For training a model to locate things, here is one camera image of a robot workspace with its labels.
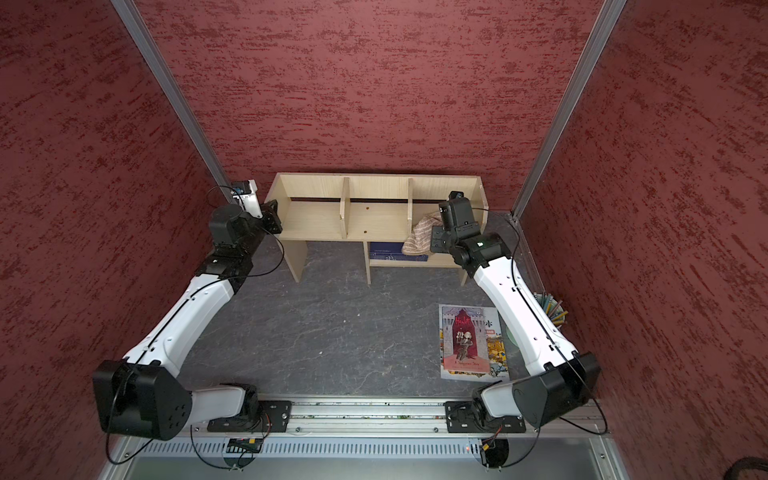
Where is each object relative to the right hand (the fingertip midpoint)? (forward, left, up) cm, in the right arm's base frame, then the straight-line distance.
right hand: (442, 239), depth 78 cm
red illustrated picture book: (-19, -9, -26) cm, 33 cm away
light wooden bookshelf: (+1, +12, -12) cm, 17 cm away
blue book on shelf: (+6, +14, -12) cm, 19 cm away
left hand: (+8, +45, +6) cm, 46 cm away
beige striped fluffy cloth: (-1, +6, 0) cm, 6 cm away
